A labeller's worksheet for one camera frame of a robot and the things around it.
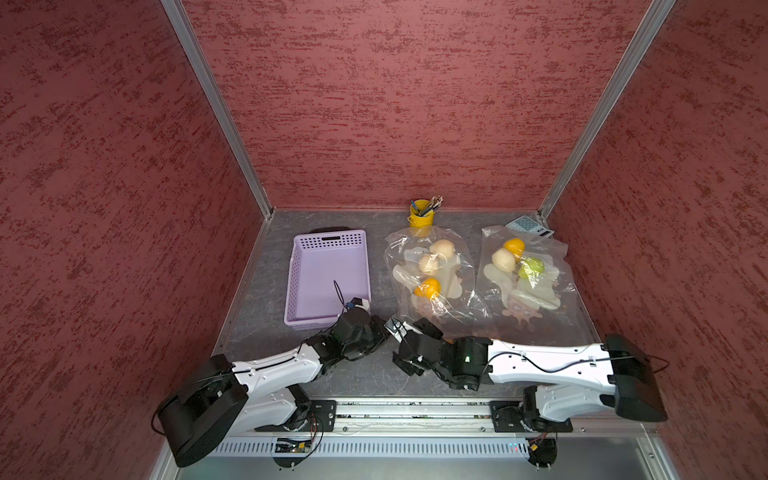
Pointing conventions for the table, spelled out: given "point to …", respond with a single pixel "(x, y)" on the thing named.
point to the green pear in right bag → (531, 268)
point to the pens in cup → (434, 203)
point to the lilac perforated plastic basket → (326, 272)
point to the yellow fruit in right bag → (516, 246)
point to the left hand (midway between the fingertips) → (397, 333)
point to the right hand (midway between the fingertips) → (408, 344)
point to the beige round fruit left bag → (442, 248)
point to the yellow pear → (428, 288)
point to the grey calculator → (527, 224)
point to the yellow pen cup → (421, 226)
